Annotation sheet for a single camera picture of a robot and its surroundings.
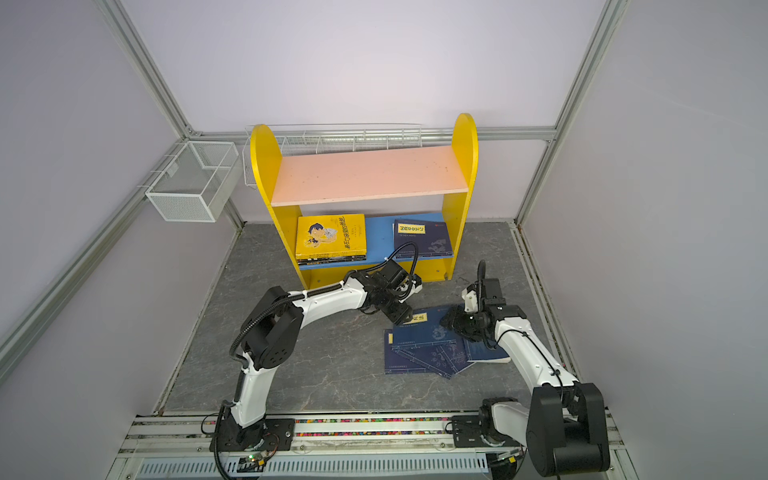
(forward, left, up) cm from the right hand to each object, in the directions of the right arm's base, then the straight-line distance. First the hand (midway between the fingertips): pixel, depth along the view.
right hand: (449, 326), depth 85 cm
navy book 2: (+1, +7, -3) cm, 8 cm away
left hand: (+5, +12, -3) cm, 14 cm away
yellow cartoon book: (+23, +38, +13) cm, 47 cm away
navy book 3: (-6, -8, -4) cm, 11 cm away
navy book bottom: (-8, +15, -6) cm, 18 cm away
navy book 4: (-8, +1, -5) cm, 9 cm away
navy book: (+27, +4, +8) cm, 29 cm away
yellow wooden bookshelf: (+55, +35, -6) cm, 66 cm away
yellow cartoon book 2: (+16, +43, +10) cm, 47 cm away
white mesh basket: (+38, +80, +22) cm, 91 cm away
